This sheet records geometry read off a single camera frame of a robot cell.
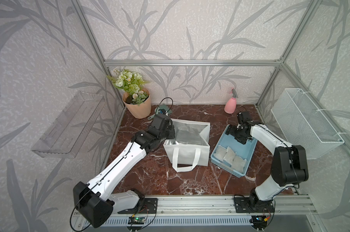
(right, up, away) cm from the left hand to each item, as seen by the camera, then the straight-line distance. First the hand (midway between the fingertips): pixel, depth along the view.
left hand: (173, 129), depth 76 cm
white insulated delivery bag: (+9, -8, -7) cm, 14 cm away
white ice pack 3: (+38, -22, +9) cm, 45 cm away
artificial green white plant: (-28, +29, +18) cm, 44 cm away
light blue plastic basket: (+47, -16, +18) cm, 53 cm away
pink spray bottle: (+41, +14, +33) cm, 55 cm away
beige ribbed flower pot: (-27, +10, +29) cm, 40 cm away
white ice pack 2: (+34, -17, +11) cm, 39 cm away
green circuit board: (-18, -45, -6) cm, 49 cm away
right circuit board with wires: (+45, -47, -3) cm, 65 cm away
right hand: (+36, -5, +17) cm, 40 cm away
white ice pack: (+28, -16, +13) cm, 35 cm away
